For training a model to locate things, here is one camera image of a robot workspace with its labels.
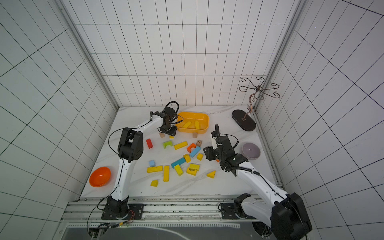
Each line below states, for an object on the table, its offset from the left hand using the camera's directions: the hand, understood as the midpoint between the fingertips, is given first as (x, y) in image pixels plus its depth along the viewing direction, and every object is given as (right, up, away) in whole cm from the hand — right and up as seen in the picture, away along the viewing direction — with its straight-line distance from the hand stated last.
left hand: (170, 134), depth 103 cm
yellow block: (+20, -13, -11) cm, 27 cm away
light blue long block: (+18, -10, -8) cm, 22 cm away
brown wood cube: (+20, -5, -6) cm, 22 cm away
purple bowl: (+53, -10, -11) cm, 55 cm away
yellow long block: (+8, -7, -5) cm, 12 cm away
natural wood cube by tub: (+17, -1, 0) cm, 17 cm away
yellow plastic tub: (+17, +8, +6) cm, 20 cm away
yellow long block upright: (0, -21, -18) cm, 28 cm away
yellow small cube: (+19, +6, +4) cm, 21 cm away
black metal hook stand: (+54, +11, +7) cm, 55 cm away
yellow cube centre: (+13, -13, -13) cm, 23 cm away
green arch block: (+1, -5, -6) cm, 8 cm away
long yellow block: (+1, -2, -4) cm, 4 cm away
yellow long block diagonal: (+12, +6, +4) cm, 14 cm away
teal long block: (+8, -16, -13) cm, 22 cm away
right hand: (+25, -5, -19) cm, 32 cm away
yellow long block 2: (-5, -19, -16) cm, 25 cm away
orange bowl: (-36, -22, -20) cm, 47 cm away
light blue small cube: (-9, -16, -13) cm, 23 cm away
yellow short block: (+8, -19, -18) cm, 27 cm away
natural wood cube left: (-5, 0, -3) cm, 6 cm away
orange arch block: (+16, -7, -6) cm, 18 cm away
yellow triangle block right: (+27, -21, -20) cm, 40 cm away
